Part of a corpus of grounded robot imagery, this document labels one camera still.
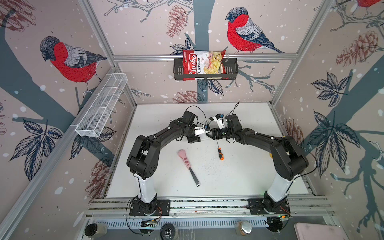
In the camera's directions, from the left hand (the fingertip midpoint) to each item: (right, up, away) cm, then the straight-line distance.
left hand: (197, 134), depth 92 cm
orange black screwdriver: (+14, -12, 0) cm, 18 cm away
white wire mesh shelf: (-52, +9, -21) cm, 57 cm away
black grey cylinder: (-43, -36, -32) cm, 64 cm away
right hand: (+7, -1, 0) cm, 7 cm away
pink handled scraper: (-10, -12, 0) cm, 16 cm away
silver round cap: (+18, -34, -32) cm, 51 cm away
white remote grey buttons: (0, +3, -10) cm, 10 cm away
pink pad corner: (+50, -41, -26) cm, 69 cm away
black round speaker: (-12, -35, -33) cm, 50 cm away
